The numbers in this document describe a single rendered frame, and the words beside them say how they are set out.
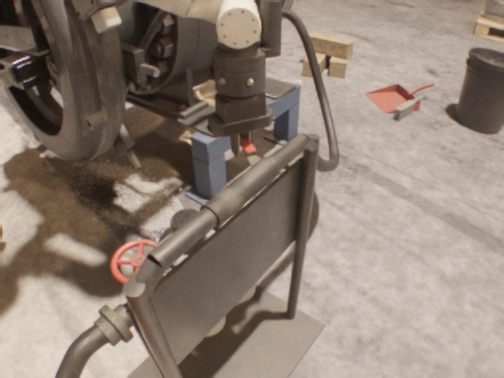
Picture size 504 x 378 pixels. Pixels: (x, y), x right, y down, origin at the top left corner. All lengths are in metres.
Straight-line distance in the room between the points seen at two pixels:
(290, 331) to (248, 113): 0.56
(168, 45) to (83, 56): 0.35
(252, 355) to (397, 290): 0.45
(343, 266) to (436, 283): 0.29
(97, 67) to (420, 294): 1.02
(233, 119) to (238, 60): 0.11
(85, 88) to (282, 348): 0.76
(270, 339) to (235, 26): 0.72
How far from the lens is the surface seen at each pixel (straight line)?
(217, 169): 1.22
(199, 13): 0.64
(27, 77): 0.97
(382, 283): 1.10
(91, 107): 0.89
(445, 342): 1.06
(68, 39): 0.83
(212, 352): 0.93
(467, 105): 2.03
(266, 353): 0.93
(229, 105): 0.62
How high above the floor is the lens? 0.85
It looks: 40 degrees down
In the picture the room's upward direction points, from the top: 1 degrees counter-clockwise
